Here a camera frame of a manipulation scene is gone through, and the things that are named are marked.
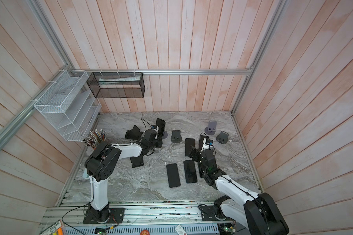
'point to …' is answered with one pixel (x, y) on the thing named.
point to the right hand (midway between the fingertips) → (196, 147)
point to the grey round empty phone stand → (222, 137)
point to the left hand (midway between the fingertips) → (162, 141)
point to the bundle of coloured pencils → (94, 138)
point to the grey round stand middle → (176, 137)
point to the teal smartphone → (189, 142)
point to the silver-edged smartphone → (201, 141)
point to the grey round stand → (164, 134)
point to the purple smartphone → (173, 177)
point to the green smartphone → (161, 124)
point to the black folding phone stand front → (137, 161)
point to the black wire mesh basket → (116, 84)
